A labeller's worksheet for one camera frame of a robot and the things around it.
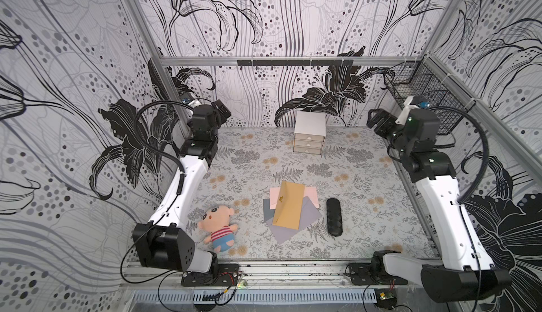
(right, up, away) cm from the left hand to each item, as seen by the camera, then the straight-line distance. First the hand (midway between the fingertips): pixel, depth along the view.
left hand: (216, 111), depth 76 cm
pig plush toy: (-1, -42, +3) cm, 42 cm away
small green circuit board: (+59, -64, -6) cm, 87 cm away
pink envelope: (+37, -33, +17) cm, 53 cm away
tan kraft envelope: (+27, -38, +13) cm, 49 cm away
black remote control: (+46, -44, +6) cm, 64 cm away
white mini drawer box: (+38, -6, +22) cm, 44 cm away
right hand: (+57, -2, -8) cm, 57 cm away
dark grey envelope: (+19, -42, +11) cm, 47 cm away
